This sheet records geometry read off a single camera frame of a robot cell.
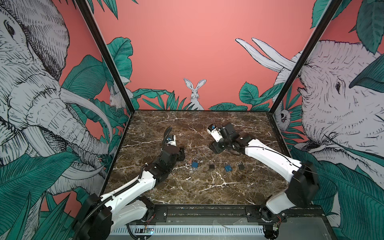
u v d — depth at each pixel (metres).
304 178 0.45
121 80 1.02
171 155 0.60
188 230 0.70
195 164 0.92
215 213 0.76
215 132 0.74
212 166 0.91
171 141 0.70
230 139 0.62
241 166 0.91
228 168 0.90
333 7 0.70
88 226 0.39
